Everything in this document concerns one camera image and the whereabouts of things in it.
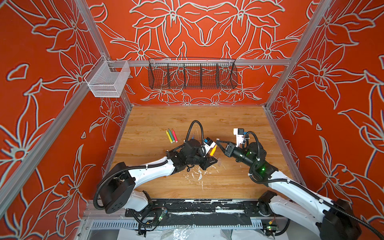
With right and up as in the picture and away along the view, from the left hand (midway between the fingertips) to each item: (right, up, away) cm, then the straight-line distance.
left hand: (216, 159), depth 75 cm
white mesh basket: (-67, +47, +19) cm, 84 cm away
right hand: (-2, +9, -3) cm, 10 cm away
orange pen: (-2, +5, -2) cm, 6 cm away
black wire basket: (-12, +51, +23) cm, 57 cm away
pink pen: (-24, +9, +26) cm, 37 cm away
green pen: (-25, +7, +24) cm, 35 cm away
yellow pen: (-27, +7, +24) cm, 37 cm away
